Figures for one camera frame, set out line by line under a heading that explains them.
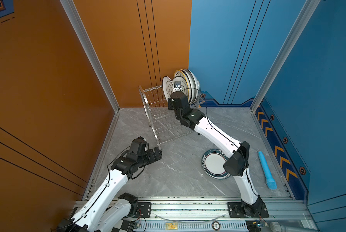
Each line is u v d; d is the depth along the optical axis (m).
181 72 0.75
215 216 0.72
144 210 0.73
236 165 0.50
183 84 0.79
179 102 0.57
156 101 0.87
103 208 0.44
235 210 0.72
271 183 0.79
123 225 0.67
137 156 0.58
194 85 0.74
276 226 0.66
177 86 0.65
